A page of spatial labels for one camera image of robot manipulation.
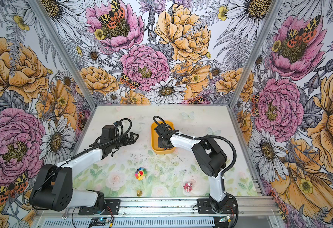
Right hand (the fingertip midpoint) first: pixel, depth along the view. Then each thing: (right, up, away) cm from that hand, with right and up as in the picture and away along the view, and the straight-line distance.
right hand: (164, 147), depth 95 cm
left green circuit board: (-31, -32, -24) cm, 51 cm away
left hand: (-19, +5, -5) cm, 20 cm away
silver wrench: (-48, -30, -23) cm, 61 cm away
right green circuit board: (+30, -32, -23) cm, 49 cm away
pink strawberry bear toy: (+13, -18, -18) cm, 29 cm away
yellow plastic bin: (-6, 0, -4) cm, 7 cm away
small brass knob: (-12, -21, -18) cm, 30 cm away
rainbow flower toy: (-13, -13, -11) cm, 22 cm away
